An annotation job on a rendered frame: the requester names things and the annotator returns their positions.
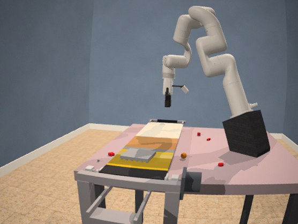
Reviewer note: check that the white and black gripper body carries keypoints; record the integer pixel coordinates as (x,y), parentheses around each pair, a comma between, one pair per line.
(167,82)

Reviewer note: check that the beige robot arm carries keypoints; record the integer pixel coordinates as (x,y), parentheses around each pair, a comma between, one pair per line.
(213,43)

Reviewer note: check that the orange ball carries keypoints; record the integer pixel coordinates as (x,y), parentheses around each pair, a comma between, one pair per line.
(183,155)

